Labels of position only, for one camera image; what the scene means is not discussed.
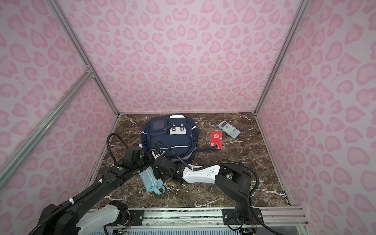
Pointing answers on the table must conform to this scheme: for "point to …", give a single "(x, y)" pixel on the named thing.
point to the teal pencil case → (151, 183)
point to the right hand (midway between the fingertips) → (155, 167)
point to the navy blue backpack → (177, 130)
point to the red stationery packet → (216, 139)
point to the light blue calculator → (229, 129)
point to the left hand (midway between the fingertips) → (157, 155)
